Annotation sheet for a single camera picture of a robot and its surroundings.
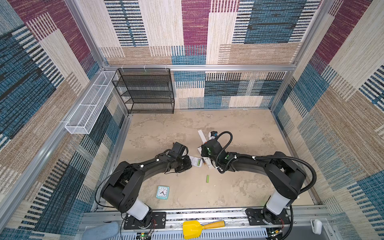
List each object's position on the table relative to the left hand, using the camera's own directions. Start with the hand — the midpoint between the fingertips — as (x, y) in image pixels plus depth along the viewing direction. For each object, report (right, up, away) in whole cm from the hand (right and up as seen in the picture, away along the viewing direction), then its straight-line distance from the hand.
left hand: (193, 163), depth 89 cm
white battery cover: (+6, +15, +17) cm, 23 cm away
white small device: (+56, -23, -19) cm, 64 cm away
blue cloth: (-41, -25, -21) cm, 52 cm away
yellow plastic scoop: (0, -27, -17) cm, 32 cm away
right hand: (+6, +9, +2) cm, 11 cm away
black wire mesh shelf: (-35, +48, +22) cm, 63 cm away
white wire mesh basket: (-52, +24, -19) cm, 60 cm away
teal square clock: (-16, -13, -9) cm, 22 cm away
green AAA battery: (+8, -8, -2) cm, 12 cm away
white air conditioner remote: (+2, 0, +4) cm, 5 cm away
